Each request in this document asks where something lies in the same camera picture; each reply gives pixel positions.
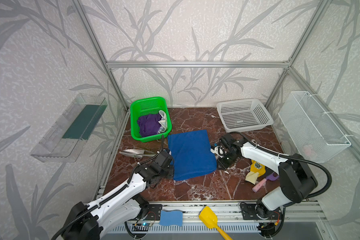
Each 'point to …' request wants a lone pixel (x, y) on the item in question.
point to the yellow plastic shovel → (209, 217)
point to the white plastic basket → (242, 115)
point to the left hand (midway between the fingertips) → (174, 165)
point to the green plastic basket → (156, 104)
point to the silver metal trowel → (136, 153)
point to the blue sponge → (171, 217)
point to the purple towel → (148, 125)
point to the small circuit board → (140, 227)
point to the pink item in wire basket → (307, 150)
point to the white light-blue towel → (163, 122)
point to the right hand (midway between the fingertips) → (219, 161)
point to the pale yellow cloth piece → (252, 177)
